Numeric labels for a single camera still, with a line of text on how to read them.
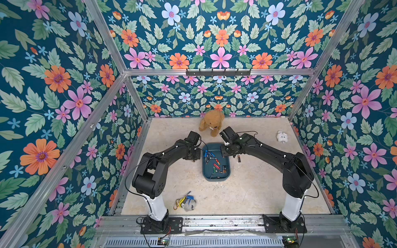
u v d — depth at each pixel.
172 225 0.74
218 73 0.93
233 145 0.68
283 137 1.04
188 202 0.76
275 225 0.73
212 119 0.97
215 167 0.93
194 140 0.78
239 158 0.96
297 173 0.48
